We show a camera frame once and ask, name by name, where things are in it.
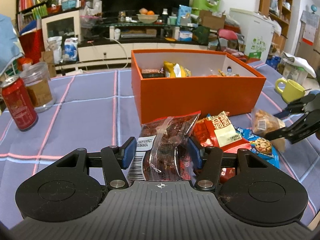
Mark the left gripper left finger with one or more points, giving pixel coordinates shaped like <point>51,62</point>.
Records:
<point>115,159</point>

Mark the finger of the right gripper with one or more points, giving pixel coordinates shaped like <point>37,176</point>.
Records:
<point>304,127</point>
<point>304,105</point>

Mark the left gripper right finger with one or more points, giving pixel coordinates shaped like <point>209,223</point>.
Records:
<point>207,161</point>

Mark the red white snack bag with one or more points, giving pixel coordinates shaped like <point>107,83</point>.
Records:
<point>218,131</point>

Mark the beige bread pack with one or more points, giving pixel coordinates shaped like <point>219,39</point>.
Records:
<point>263,122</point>

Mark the clear bag dried red fruit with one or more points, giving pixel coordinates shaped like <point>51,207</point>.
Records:
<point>162,150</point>

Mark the yellow snack bag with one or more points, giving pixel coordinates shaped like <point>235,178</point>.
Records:
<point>174,70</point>

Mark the yellow-green mug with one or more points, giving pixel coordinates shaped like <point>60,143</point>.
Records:
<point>289,90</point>

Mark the blue cookie snack bag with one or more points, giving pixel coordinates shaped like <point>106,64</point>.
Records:
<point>260,146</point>

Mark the blue plaid tablecloth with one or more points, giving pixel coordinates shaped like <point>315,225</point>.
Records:
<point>97,110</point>

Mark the orange cardboard box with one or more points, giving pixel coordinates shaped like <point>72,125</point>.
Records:
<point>218,82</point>

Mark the white small fridge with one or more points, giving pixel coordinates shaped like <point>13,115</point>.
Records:
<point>257,30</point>

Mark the white tv cabinet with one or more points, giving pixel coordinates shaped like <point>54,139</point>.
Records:
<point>90,54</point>

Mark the wooden bookshelf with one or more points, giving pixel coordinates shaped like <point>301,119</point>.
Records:
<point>279,11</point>

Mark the red folding chair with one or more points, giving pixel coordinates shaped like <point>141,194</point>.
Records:
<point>224,36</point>

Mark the clear plastic jar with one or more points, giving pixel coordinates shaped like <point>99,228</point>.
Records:
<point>36,79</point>

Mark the red soda can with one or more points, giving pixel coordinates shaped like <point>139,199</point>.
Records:
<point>18,102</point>

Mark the brown cardboard box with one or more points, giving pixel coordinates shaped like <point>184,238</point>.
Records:
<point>212,20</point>

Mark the white cabinet glass door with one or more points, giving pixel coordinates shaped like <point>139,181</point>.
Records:
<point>65,23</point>

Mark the fruit bowl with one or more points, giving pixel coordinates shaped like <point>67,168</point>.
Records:
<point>147,16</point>

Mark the blue star fabric cover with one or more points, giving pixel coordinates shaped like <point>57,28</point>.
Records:
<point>10,46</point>

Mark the dark bookshelf with books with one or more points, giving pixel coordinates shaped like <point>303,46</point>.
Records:
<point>29,10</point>

